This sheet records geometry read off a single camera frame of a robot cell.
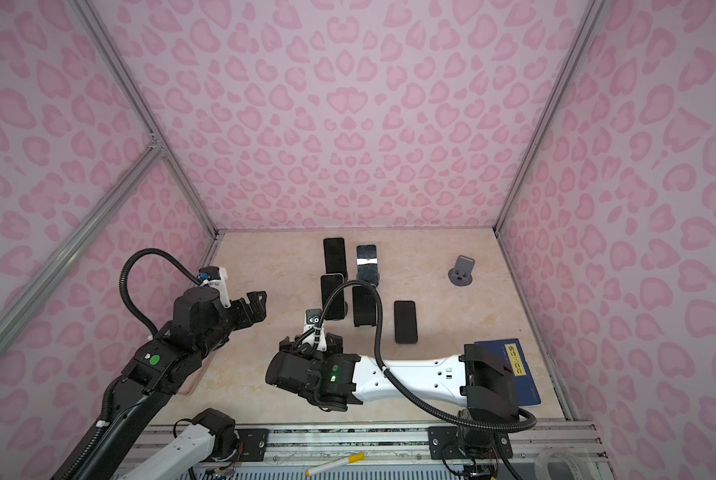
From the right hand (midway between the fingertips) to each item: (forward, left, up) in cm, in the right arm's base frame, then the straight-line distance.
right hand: (301, 341), depth 72 cm
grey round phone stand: (+31, -46, -14) cm, 57 cm away
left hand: (+8, +12, +9) cm, 17 cm away
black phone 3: (+19, -5, -4) cm, 20 cm away
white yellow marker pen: (-21, -12, -18) cm, 30 cm away
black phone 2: (+33, -14, -11) cm, 38 cm away
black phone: (+32, -4, -7) cm, 33 cm away
